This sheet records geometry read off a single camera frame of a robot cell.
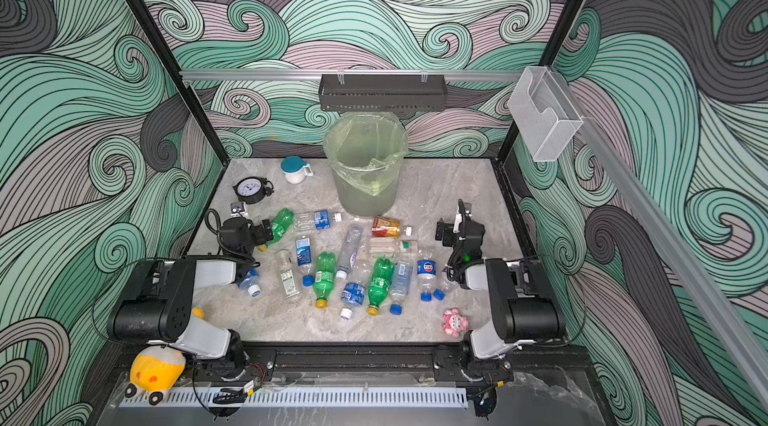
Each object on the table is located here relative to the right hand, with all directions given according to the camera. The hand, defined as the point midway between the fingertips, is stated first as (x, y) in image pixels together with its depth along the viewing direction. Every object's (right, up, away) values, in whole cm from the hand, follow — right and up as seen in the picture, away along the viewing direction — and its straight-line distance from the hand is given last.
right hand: (459, 219), depth 94 cm
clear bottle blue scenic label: (-48, -10, -6) cm, 49 cm away
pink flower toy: (-6, -25, -17) cm, 31 cm away
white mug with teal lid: (-57, +17, +15) cm, 61 cm away
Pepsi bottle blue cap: (-12, -14, -9) cm, 21 cm away
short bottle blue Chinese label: (-63, -17, -10) cm, 66 cm away
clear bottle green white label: (-52, -16, -10) cm, 55 cm away
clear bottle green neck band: (-23, -9, +1) cm, 25 cm away
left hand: (-67, 0, 0) cm, 67 cm away
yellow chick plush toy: (-77, -31, -28) cm, 87 cm away
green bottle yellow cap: (-25, -15, -10) cm, 31 cm away
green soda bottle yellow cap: (-41, -15, -10) cm, 45 cm away
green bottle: (-58, -1, +2) cm, 58 cm away
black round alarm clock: (-72, +9, +14) cm, 74 cm away
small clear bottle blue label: (-33, -18, -14) cm, 40 cm away
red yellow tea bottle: (-24, -3, +1) cm, 24 cm away
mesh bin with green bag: (-30, +23, +8) cm, 39 cm away
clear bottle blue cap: (-20, -18, -10) cm, 28 cm away
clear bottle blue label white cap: (-46, 0, +2) cm, 46 cm away
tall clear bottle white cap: (-36, -10, +1) cm, 37 cm away
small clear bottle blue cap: (-7, -18, -9) cm, 21 cm away
